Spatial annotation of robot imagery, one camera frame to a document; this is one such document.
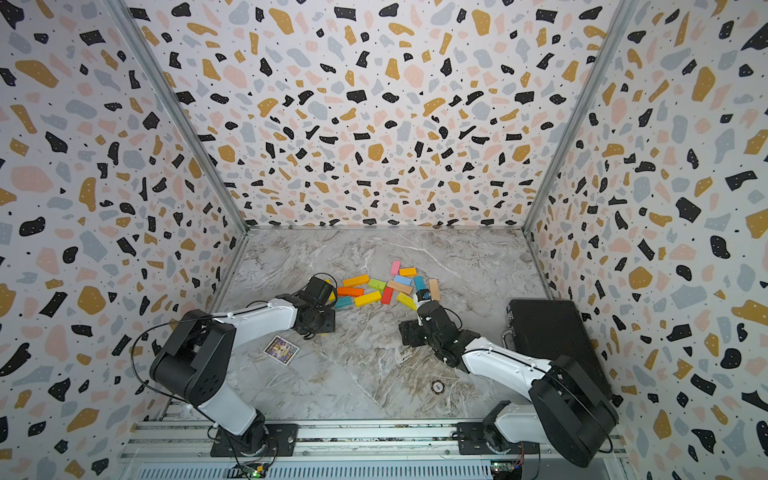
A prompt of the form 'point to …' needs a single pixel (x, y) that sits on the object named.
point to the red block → (387, 295)
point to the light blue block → (403, 280)
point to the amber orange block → (357, 280)
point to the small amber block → (408, 271)
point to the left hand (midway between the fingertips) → (329, 322)
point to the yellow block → (364, 300)
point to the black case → (552, 329)
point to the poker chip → (438, 387)
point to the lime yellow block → (407, 300)
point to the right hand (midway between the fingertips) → (410, 324)
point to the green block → (377, 284)
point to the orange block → (350, 291)
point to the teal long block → (419, 283)
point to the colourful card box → (281, 350)
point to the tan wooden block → (400, 287)
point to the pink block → (395, 267)
